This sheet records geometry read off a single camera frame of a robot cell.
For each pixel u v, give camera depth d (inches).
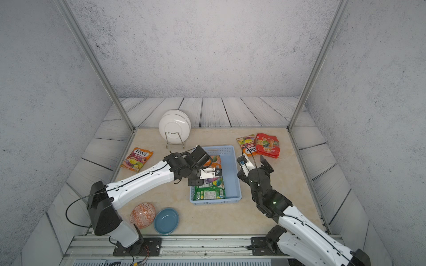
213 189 34.2
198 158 23.7
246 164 24.8
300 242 22.4
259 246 28.5
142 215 32.0
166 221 31.7
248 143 43.3
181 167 21.0
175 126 40.1
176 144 43.0
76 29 29.9
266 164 26.4
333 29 29.9
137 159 40.0
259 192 21.8
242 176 26.9
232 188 36.2
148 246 28.6
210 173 26.9
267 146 41.0
